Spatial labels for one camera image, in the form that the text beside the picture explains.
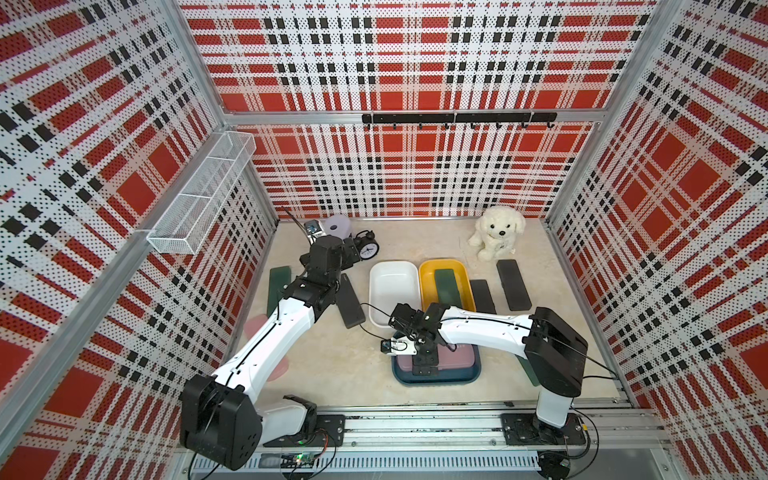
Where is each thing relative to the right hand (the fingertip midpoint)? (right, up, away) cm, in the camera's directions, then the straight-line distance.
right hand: (428, 347), depth 84 cm
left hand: (-25, +29, -3) cm, 39 cm away
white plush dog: (+23, +34, +12) cm, 43 cm away
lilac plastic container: (-30, +37, +22) cm, 52 cm away
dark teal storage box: (+4, -7, -3) cm, 9 cm away
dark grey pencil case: (-26, +10, +12) cm, 30 cm away
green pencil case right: (+16, +6, -30) cm, 34 cm away
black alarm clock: (-20, +30, +20) cm, 41 cm away
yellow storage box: (+2, +16, +16) cm, 23 cm away
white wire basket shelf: (-77, +35, +8) cm, 85 cm away
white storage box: (-11, +16, +20) cm, 28 cm away
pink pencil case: (+10, -3, -1) cm, 10 cm away
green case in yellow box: (+8, +15, +16) cm, 23 cm away
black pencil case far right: (+31, +16, +17) cm, 38 cm away
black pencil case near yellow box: (+19, +13, +11) cm, 25 cm away
